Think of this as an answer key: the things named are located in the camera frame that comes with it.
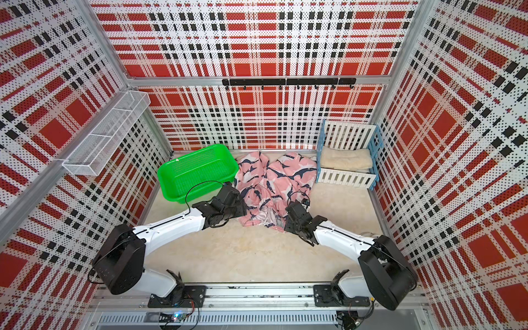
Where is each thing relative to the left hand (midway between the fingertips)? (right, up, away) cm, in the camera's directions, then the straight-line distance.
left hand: (244, 206), depth 89 cm
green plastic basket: (-37, +12, +21) cm, 44 cm away
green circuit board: (-22, -35, -19) cm, 45 cm away
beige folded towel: (+57, +22, +21) cm, 65 cm away
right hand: (+22, -7, -1) cm, 23 cm away
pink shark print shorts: (+9, +9, +16) cm, 20 cm away
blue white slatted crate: (+55, +35, +23) cm, 69 cm away
